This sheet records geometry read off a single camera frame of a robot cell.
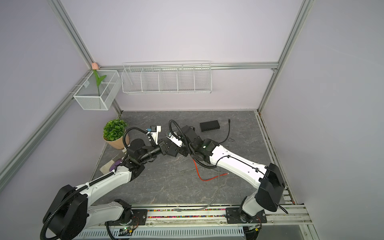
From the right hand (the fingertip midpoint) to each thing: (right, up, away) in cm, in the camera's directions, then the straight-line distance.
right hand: (180, 140), depth 76 cm
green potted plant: (-42, +4, +13) cm, 44 cm away
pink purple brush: (-43, -17, +15) cm, 49 cm away
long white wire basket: (-11, +39, +21) cm, 46 cm away
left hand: (-1, -1, -2) cm, 3 cm away
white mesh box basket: (-50, +28, +13) cm, 59 cm away
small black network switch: (+18, +7, +38) cm, 43 cm away
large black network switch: (-5, -3, -6) cm, 8 cm away
